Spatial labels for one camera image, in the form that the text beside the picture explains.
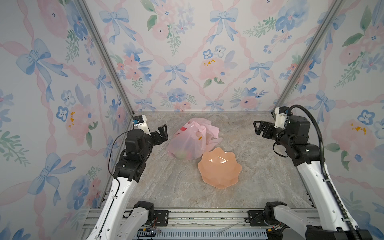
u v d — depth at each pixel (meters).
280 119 0.61
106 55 0.86
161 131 0.62
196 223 0.73
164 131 0.66
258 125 0.64
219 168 0.88
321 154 0.43
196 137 0.79
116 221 0.40
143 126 0.60
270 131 0.62
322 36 0.77
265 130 0.62
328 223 0.37
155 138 0.61
